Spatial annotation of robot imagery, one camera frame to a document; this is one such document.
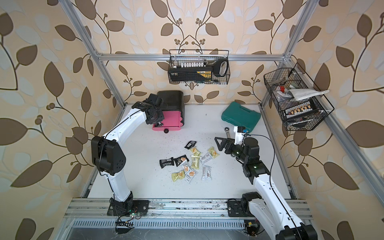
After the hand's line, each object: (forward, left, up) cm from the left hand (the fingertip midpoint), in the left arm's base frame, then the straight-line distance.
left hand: (160, 116), depth 90 cm
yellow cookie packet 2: (-22, -22, -16) cm, 35 cm away
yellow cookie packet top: (-15, -22, -17) cm, 31 cm away
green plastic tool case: (+13, -52, -13) cm, 55 cm away
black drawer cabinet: (+18, -5, -3) cm, 19 cm away
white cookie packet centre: (-25, -16, -16) cm, 34 cm away
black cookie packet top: (-10, -18, -16) cm, 26 cm away
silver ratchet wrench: (+3, -44, -17) cm, 47 cm away
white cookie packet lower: (-29, -19, -17) cm, 39 cm away
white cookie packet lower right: (-28, -28, -16) cm, 43 cm away
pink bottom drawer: (-1, -7, -3) cm, 8 cm away
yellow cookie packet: (-16, -33, -15) cm, 39 cm away
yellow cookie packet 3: (-30, -12, -16) cm, 36 cm away
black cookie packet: (-22, -6, -17) cm, 28 cm away
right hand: (-16, -35, +1) cm, 39 cm away
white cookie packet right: (-19, -28, -17) cm, 38 cm away
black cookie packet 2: (-20, -12, -16) cm, 28 cm away
